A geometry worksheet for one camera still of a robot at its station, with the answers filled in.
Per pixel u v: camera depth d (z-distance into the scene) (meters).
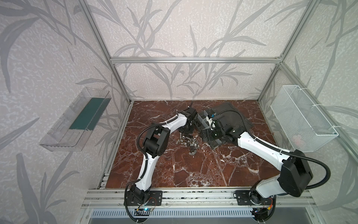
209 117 0.76
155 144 0.57
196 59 0.95
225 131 0.63
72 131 0.63
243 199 0.74
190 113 0.82
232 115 1.15
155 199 0.72
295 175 0.42
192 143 0.94
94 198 0.75
